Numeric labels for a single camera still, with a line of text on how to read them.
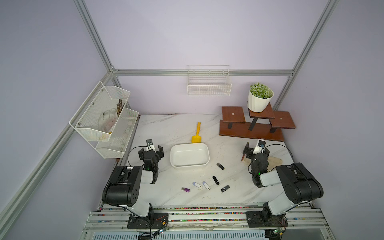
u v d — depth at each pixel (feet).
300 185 1.50
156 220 2.38
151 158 2.34
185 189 2.75
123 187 1.52
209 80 3.12
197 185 2.80
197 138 3.52
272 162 3.10
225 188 2.75
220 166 3.05
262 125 3.41
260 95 2.69
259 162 2.30
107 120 2.53
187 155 3.16
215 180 2.84
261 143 2.53
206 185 2.80
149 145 2.58
